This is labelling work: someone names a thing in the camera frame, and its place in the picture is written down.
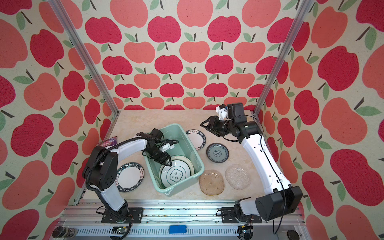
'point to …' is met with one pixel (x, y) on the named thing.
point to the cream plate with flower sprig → (185, 160)
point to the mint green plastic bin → (184, 148)
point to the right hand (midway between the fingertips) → (204, 128)
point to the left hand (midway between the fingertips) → (168, 165)
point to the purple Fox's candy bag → (110, 142)
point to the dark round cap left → (60, 231)
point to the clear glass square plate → (237, 176)
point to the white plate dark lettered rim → (197, 138)
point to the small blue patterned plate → (217, 152)
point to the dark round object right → (293, 235)
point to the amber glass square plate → (211, 182)
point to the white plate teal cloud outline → (172, 175)
